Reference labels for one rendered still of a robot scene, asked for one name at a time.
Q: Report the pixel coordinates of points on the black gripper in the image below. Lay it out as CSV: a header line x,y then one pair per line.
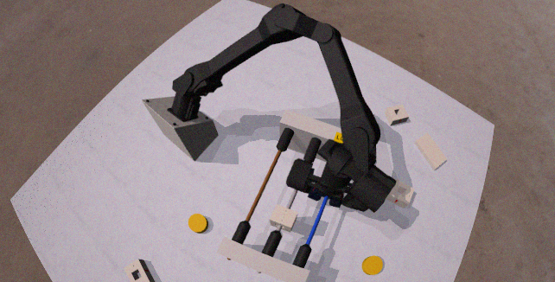
x,y
301,178

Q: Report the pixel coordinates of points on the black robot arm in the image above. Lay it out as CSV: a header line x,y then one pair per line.
x,y
355,157

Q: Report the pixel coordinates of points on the yellow short cylinder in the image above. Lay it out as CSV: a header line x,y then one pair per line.
x,y
372,265
198,223

